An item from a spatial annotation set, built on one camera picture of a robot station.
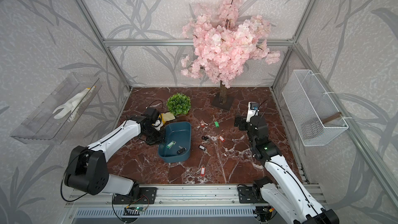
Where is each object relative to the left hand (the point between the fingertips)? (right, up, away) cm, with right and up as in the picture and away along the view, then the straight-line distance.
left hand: (166, 141), depth 84 cm
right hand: (+42, +17, -6) cm, 46 cm away
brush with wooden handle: (+73, +15, -21) cm, 77 cm away
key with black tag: (+10, -4, -3) cm, 11 cm away
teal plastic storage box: (+5, -2, +1) cm, 6 cm away
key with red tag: (+19, +7, +16) cm, 26 cm away
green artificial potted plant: (+5, +20, +10) cm, 23 cm away
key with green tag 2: (+29, +6, +15) cm, 33 cm away
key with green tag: (+3, -2, +2) cm, 4 cm away
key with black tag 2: (+21, -6, +5) cm, 22 cm away
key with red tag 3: (+20, -16, -4) cm, 26 cm away
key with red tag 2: (+31, -1, +9) cm, 33 cm away
